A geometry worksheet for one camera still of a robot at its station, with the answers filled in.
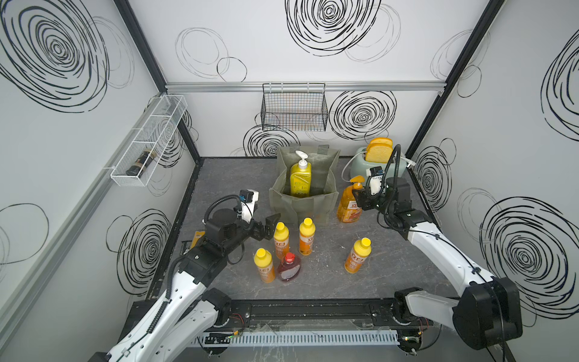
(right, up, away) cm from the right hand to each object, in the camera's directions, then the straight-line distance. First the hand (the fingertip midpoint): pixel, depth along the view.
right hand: (361, 189), depth 82 cm
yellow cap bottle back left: (-29, -15, -11) cm, 35 cm away
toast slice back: (+13, +20, +14) cm, 28 cm away
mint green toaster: (+4, +10, +17) cm, 20 cm away
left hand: (-33, -6, -12) cm, 36 cm away
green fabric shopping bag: (-15, -5, -6) cm, 17 cm away
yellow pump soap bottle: (-22, +5, +7) cm, 24 cm away
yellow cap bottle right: (-4, -18, -14) cm, 23 cm away
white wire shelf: (-76, +21, -2) cm, 79 cm away
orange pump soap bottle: (-4, -8, +4) cm, 10 cm away
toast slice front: (+11, +15, +12) cm, 22 cm away
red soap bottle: (-26, -23, -13) cm, 38 cm away
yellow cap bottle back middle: (-21, -13, -10) cm, 26 cm away
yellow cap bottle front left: (-34, -20, -17) cm, 43 cm away
